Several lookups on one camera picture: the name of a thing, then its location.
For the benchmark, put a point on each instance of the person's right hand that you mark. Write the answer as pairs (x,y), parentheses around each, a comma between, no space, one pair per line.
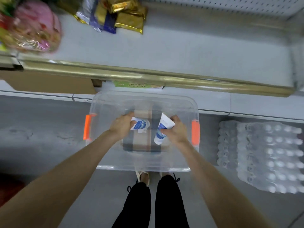
(178,132)

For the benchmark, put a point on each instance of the person's left hand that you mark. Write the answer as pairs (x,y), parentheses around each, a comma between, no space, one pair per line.
(122,127)

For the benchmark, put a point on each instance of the person's right forearm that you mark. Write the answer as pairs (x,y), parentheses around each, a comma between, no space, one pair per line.
(218,187)

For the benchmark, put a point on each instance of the person's left forearm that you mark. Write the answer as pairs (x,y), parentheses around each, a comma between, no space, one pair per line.
(59,182)

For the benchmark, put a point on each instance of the person's left sandal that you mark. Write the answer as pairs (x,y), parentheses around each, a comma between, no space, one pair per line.
(143,178)

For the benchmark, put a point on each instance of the person's black trousers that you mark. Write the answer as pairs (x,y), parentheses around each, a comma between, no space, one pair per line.
(137,206)

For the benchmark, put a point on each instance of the shrink-wrapped water bottle pack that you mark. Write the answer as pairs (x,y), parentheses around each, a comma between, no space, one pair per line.
(261,156)

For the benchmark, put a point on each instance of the brown cardboard sheet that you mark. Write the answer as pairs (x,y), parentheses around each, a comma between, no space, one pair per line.
(47,81)

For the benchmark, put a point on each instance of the blue snack packet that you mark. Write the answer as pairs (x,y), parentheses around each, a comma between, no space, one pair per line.
(109,23)

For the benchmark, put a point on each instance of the dark red carton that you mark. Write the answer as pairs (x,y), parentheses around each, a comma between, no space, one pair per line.
(10,192)

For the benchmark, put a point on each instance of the pink snack bag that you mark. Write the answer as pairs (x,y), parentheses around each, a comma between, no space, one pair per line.
(35,26)

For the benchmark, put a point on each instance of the red yellow snack packet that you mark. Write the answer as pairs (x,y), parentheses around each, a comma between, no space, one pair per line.
(2,20)

